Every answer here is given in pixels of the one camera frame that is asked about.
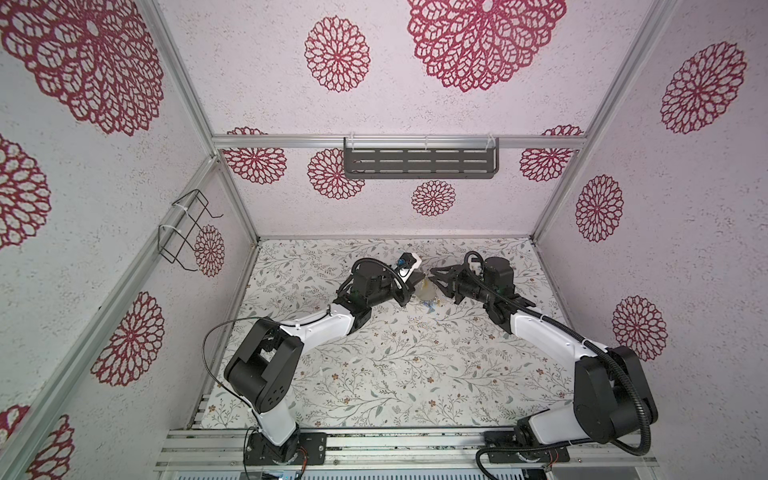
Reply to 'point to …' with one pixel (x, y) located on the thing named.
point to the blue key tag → (431, 306)
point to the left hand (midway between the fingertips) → (420, 277)
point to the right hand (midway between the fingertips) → (430, 267)
